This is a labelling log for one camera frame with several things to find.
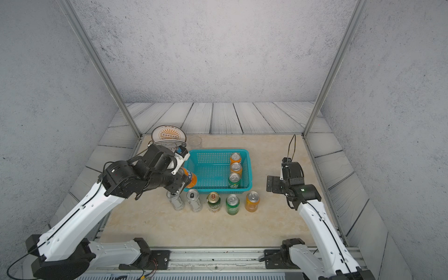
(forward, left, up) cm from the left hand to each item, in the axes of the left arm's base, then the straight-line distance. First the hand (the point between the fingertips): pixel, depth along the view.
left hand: (186, 177), depth 65 cm
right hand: (+5, -39, -13) cm, 41 cm away
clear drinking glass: (+42, +5, -25) cm, 50 cm away
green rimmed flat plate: (+35, +18, -20) cm, 44 cm away
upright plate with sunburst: (+39, +18, -14) cm, 45 cm away
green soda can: (-2, -18, -20) cm, 26 cm away
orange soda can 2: (+23, -20, -18) cm, 35 cm away
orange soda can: (-1, -26, -19) cm, 32 cm away
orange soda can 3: (+17, -20, -19) cm, 32 cm away
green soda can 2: (+10, -19, -19) cm, 29 cm away
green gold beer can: (-1, -9, -19) cm, 21 cm away
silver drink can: (0, +8, -18) cm, 20 cm away
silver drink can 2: (-1, 0, -16) cm, 16 cm away
